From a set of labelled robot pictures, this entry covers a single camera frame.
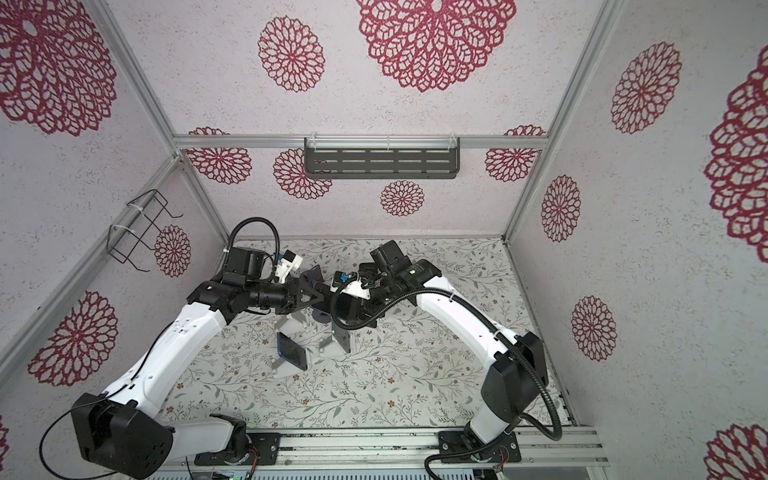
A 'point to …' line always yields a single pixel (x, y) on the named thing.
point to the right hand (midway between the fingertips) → (353, 295)
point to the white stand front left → (282, 368)
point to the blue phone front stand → (291, 352)
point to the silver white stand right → (329, 347)
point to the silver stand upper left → (290, 324)
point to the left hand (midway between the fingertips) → (321, 302)
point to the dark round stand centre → (321, 316)
